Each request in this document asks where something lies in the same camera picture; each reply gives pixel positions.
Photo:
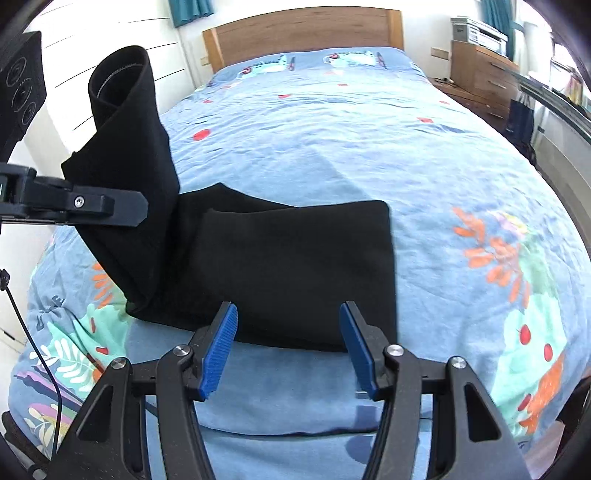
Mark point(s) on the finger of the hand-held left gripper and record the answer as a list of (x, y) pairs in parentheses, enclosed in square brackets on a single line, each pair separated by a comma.
[(92, 203)]

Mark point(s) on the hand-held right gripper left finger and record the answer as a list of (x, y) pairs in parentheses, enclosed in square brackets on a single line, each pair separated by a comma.
[(221, 350)]

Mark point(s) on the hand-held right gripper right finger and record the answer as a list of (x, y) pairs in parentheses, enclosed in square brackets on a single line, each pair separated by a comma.
[(358, 350)]

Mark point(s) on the black pants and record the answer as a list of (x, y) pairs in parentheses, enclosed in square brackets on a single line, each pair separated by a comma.
[(286, 267)]

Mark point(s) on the white wardrobe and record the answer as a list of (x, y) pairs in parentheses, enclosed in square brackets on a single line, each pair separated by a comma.
[(115, 27)]

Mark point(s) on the teal curtain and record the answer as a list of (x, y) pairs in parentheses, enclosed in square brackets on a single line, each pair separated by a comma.
[(498, 18), (189, 11)]

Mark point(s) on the blue printed bed cover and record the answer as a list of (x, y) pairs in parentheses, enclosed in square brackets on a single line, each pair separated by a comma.
[(346, 138)]

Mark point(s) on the wooden bed headboard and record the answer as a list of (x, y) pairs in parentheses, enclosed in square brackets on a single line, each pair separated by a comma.
[(300, 32)]

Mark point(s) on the dark shopping bag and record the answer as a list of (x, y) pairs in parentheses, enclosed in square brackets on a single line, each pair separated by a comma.
[(521, 120)]

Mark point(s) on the wooden dresser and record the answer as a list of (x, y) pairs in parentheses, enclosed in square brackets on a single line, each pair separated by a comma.
[(485, 74)]

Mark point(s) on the glass desk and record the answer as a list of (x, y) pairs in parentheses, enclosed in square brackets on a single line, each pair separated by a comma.
[(558, 120)]

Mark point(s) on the white printer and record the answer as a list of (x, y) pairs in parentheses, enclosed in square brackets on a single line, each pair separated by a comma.
[(480, 32)]

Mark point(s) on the window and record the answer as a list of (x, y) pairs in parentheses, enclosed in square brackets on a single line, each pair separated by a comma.
[(570, 64)]

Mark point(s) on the beige wall socket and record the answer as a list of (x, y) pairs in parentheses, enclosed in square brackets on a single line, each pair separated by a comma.
[(439, 52)]

